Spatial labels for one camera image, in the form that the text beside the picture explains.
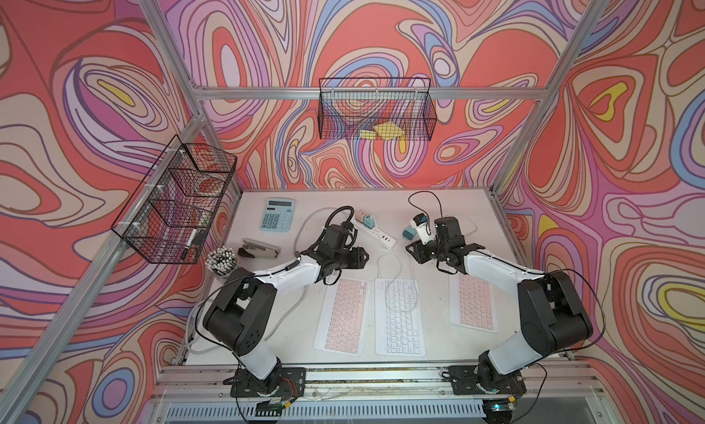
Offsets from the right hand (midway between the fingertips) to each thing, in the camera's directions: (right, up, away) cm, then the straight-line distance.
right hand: (412, 252), depth 92 cm
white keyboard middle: (-6, -21, -10) cm, 24 cm away
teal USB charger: (-14, +10, +10) cm, 20 cm away
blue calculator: (-51, +13, +16) cm, 55 cm away
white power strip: (-12, +5, +10) cm, 16 cm away
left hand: (-16, -2, -3) cm, 16 cm away
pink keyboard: (-24, -21, -8) cm, 32 cm away
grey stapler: (-55, 0, +6) cm, 56 cm away
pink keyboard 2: (+18, -16, -5) cm, 25 cm away
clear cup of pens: (-58, -1, -16) cm, 60 cm away
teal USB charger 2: (+1, +6, +10) cm, 11 cm away
